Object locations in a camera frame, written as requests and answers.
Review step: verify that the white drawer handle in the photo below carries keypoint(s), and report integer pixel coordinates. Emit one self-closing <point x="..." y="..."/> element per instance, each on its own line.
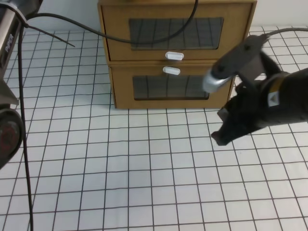
<point x="175" y="56"/>
<point x="171" y="70"/>

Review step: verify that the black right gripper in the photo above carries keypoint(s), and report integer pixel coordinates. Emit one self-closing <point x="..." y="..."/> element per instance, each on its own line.
<point x="244" y="113"/>

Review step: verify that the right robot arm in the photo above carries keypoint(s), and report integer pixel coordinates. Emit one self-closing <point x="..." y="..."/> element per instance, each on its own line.
<point x="277" y="100"/>

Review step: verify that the lower brown cardboard shoebox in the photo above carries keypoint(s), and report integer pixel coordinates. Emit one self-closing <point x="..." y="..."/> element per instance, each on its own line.
<point x="144" y="85"/>

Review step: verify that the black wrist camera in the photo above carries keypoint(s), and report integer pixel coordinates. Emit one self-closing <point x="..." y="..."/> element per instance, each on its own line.
<point x="246" y="60"/>

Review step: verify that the brown cardboard shoebox drawer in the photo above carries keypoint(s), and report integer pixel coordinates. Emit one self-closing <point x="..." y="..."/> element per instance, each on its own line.
<point x="145" y="30"/>

